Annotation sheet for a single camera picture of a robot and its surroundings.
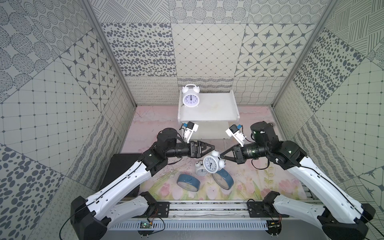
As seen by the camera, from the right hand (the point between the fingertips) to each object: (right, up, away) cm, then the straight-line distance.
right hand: (222, 157), depth 61 cm
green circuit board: (-36, -36, +10) cm, 52 cm away
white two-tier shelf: (-3, +18, +9) cm, 20 cm away
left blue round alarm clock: (-15, -15, +10) cm, 23 cm away
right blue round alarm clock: (+3, -14, +12) cm, 18 cm away
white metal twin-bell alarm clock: (-4, -3, +2) cm, 5 cm away
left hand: (-4, +3, -2) cm, 5 cm away
